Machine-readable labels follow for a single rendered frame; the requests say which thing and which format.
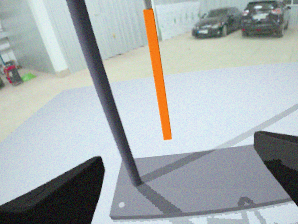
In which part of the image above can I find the orange handle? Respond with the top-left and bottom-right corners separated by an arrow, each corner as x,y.
142,0 -> 172,140

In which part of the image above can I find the grey wire rig with two posts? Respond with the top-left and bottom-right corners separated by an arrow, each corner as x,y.
65,0 -> 294,220

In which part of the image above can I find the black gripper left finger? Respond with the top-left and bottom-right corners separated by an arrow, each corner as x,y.
0,156 -> 105,224

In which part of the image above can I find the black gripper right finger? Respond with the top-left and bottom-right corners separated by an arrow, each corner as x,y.
254,131 -> 298,206

